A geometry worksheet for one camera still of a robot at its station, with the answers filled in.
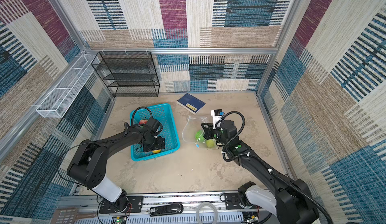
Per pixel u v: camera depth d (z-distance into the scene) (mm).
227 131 597
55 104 701
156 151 853
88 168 452
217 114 700
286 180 435
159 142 824
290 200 393
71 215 714
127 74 1099
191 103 1123
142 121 991
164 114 1066
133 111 812
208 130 696
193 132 922
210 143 875
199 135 875
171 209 724
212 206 700
